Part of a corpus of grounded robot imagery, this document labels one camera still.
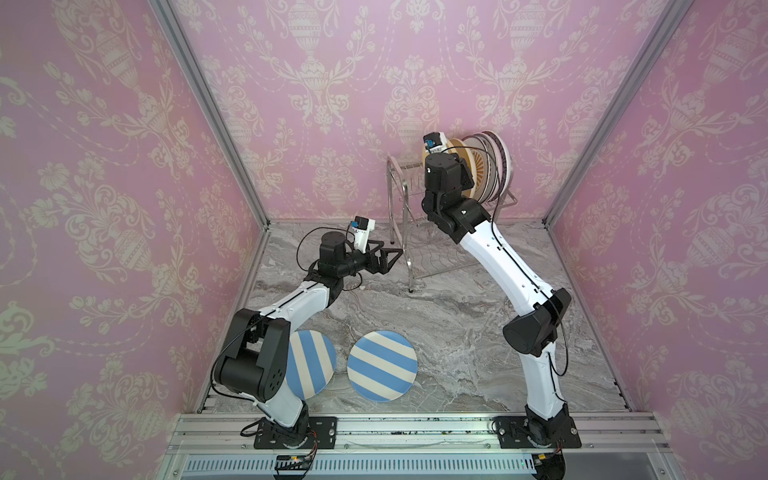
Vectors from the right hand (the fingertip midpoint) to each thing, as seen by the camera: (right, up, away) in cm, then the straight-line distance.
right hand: (463, 163), depth 74 cm
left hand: (-17, -22, +9) cm, 29 cm away
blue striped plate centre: (-21, -55, +12) cm, 60 cm away
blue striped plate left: (-41, -54, +11) cm, 69 cm away
